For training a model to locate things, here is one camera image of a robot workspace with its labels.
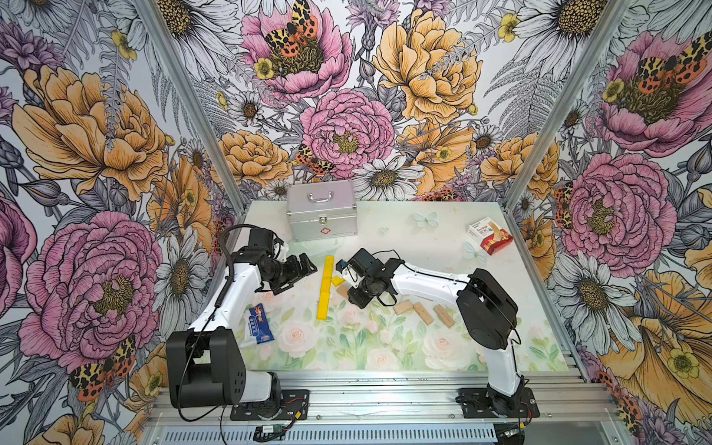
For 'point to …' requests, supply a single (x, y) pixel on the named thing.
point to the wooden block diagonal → (423, 313)
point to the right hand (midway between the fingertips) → (357, 301)
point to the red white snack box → (488, 235)
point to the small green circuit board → (270, 428)
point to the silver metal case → (321, 210)
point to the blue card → (260, 326)
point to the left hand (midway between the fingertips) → (305, 283)
